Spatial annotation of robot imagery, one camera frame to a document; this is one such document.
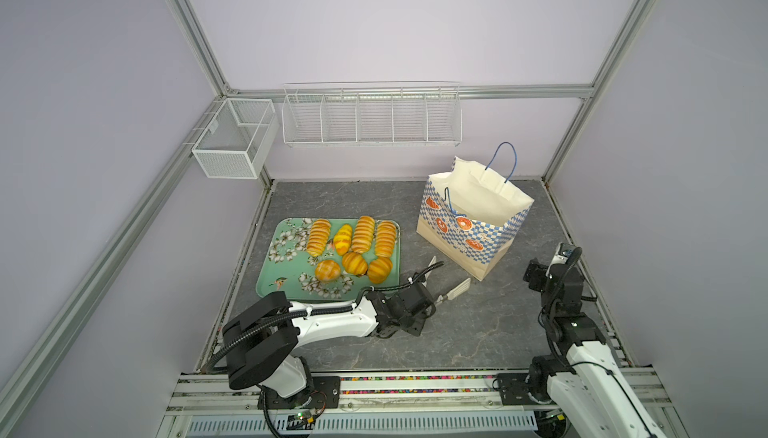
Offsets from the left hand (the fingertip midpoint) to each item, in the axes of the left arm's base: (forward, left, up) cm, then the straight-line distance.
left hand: (417, 321), depth 82 cm
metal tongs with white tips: (+7, -11, +2) cm, 13 cm away
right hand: (+8, -38, +11) cm, 41 cm away
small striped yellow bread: (+28, +22, 0) cm, 36 cm away
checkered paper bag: (+32, -22, +5) cm, 39 cm away
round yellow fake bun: (+17, +26, +1) cm, 31 cm away
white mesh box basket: (+59, +56, +19) cm, 84 cm away
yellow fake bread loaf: (+28, +8, 0) cm, 29 cm away
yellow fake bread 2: (+30, +30, 0) cm, 43 cm away
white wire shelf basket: (+59, +8, +27) cm, 66 cm away
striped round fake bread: (+19, +18, 0) cm, 26 cm away
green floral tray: (+22, +41, -3) cm, 47 cm away
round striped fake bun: (+16, +10, +1) cm, 19 cm away
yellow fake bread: (+29, +15, 0) cm, 33 cm away
